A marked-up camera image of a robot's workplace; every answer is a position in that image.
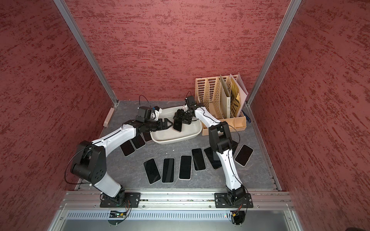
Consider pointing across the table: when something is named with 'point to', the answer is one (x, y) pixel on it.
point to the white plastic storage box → (169, 134)
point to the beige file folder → (226, 100)
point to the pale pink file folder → (242, 90)
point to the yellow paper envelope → (235, 100)
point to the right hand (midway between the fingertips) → (178, 120)
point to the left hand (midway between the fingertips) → (168, 127)
